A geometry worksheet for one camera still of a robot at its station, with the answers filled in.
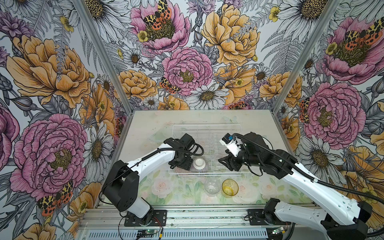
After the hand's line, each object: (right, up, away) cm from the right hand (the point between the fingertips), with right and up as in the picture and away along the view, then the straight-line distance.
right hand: (225, 160), depth 69 cm
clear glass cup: (-5, -18, +15) cm, 24 cm away
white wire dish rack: (-4, +8, +37) cm, 38 cm away
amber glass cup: (+5, -18, +14) cm, 23 cm away
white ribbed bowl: (-11, -6, +16) cm, 20 cm away
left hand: (-22, -8, +14) cm, 27 cm away
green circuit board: (-36, -34, +2) cm, 50 cm away
